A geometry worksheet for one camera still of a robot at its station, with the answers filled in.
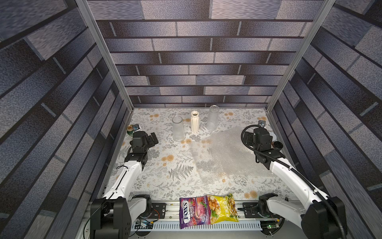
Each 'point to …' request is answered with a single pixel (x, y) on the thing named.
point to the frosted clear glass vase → (178, 128)
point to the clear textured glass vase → (213, 118)
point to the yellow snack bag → (223, 208)
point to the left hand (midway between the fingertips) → (147, 134)
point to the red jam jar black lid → (277, 145)
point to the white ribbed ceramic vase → (195, 121)
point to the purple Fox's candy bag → (194, 211)
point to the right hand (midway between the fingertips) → (255, 133)
